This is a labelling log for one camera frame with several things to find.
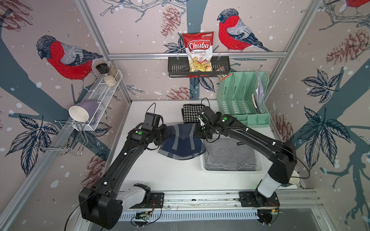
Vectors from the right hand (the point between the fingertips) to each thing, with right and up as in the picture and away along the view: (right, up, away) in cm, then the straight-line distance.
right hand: (191, 134), depth 78 cm
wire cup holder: (-58, 0, -12) cm, 59 cm away
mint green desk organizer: (+45, +26, +40) cm, 65 cm away
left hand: (-10, +3, -1) cm, 10 cm away
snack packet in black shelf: (+20, +35, +12) cm, 42 cm away
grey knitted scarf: (+22, -14, +8) cm, 27 cm away
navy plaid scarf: (-5, -7, +5) cm, 10 cm away
